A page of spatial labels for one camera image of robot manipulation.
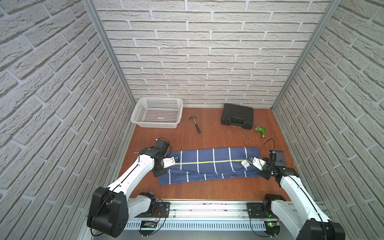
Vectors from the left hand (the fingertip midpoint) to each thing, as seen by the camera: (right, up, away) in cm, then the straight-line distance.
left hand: (159, 164), depth 83 cm
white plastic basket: (-6, +31, +24) cm, 40 cm away
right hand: (+62, 0, +3) cm, 62 cm away
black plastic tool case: (+52, +29, +27) cm, 65 cm away
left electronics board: (-2, -25, -13) cm, 28 cm away
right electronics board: (+58, -26, -13) cm, 65 cm away
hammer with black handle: (+19, +28, +30) cm, 45 cm away
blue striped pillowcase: (+30, -2, +7) cm, 31 cm away
